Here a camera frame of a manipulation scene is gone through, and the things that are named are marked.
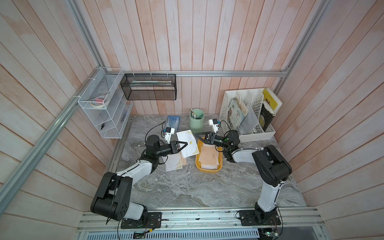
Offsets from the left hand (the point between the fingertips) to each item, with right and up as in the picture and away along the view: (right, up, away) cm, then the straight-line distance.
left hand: (187, 146), depth 80 cm
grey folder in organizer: (+42, +14, +18) cm, 47 cm away
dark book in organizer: (+53, +19, +17) cm, 58 cm away
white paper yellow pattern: (-8, -12, +13) cm, 19 cm away
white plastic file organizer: (+48, +32, +25) cm, 63 cm away
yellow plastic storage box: (+7, +1, +2) cm, 8 cm away
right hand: (+5, +5, 0) cm, 7 cm away
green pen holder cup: (+6, +15, +20) cm, 26 cm away
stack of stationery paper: (+14, -9, +16) cm, 23 cm away
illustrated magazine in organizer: (+33, +21, +16) cm, 42 cm away
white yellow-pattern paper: (+2, -2, 0) cm, 2 cm away
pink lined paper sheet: (-3, -11, +16) cm, 19 cm away
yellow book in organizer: (+52, +32, +16) cm, 63 cm away
